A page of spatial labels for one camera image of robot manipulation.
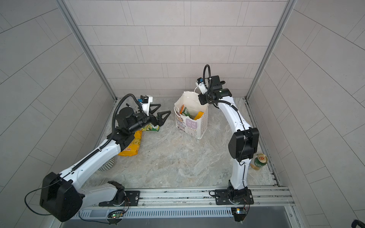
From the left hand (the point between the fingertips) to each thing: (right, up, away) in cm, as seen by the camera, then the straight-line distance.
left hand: (168, 108), depth 69 cm
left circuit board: (-23, -49, -5) cm, 54 cm away
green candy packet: (+8, -3, +24) cm, 26 cm away
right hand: (+17, +8, +19) cm, 27 cm away
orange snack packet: (+17, -5, +22) cm, 28 cm away
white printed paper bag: (+15, -12, +12) cm, 23 cm away
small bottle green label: (+48, -28, +5) cm, 56 cm away
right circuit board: (+35, -52, 0) cm, 63 cm away
